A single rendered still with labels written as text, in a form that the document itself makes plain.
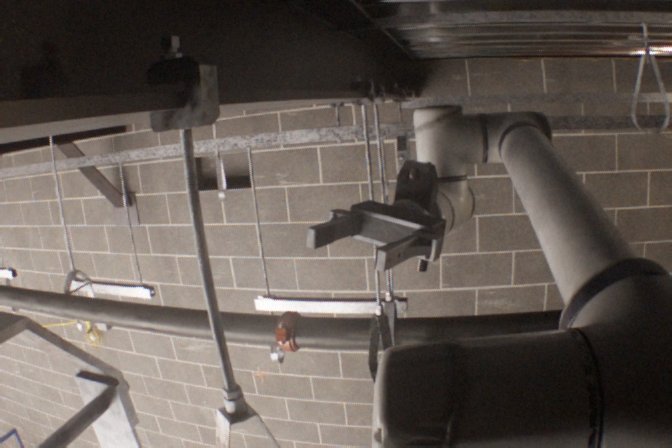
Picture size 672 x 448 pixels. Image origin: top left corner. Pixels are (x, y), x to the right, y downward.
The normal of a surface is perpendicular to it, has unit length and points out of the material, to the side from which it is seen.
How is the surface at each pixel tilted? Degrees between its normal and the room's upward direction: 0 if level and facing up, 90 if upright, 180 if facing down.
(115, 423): 90
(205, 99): 90
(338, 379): 90
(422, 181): 86
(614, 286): 30
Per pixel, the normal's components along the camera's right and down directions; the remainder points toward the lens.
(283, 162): -0.24, 0.20
